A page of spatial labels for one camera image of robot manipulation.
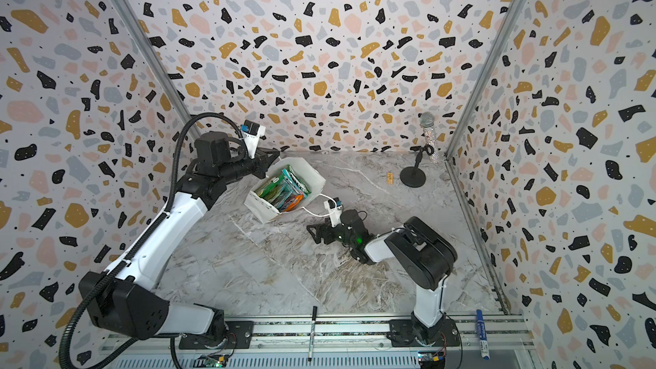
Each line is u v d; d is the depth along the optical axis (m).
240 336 0.73
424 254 0.50
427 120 0.88
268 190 0.90
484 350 0.70
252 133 0.63
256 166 0.66
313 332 0.75
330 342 0.73
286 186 0.94
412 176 1.13
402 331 0.74
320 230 0.82
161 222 0.47
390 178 1.13
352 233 0.73
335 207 0.80
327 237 0.83
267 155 0.67
